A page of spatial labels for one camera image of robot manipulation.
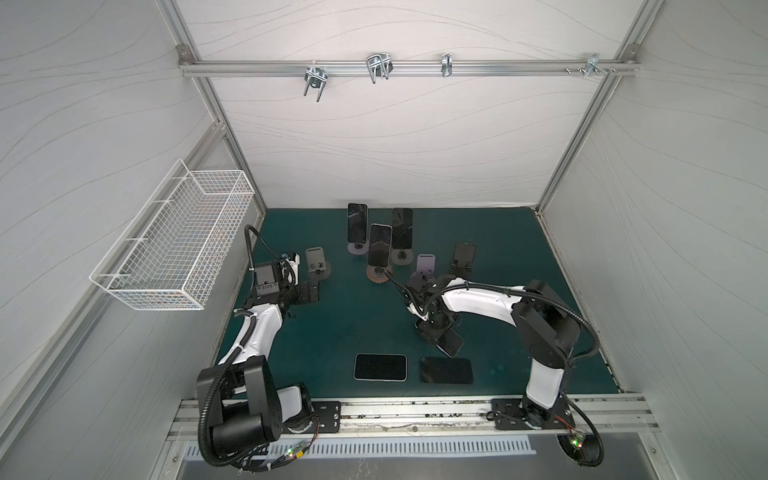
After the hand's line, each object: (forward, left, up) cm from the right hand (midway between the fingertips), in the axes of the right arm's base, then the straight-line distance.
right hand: (440, 323), depth 89 cm
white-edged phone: (-13, +17, -1) cm, 22 cm away
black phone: (-13, -1, -1) cm, 13 cm away
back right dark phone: (+27, +13, +12) cm, 33 cm away
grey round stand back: (+25, +13, -2) cm, 28 cm away
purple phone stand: (+16, +5, +8) cm, 18 cm away
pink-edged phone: (+24, +20, +7) cm, 32 cm away
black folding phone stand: (+20, -8, +8) cm, 23 cm away
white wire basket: (+1, +66, +32) cm, 73 cm away
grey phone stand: (+15, +40, +5) cm, 43 cm away
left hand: (+8, +41, +9) cm, 43 cm away
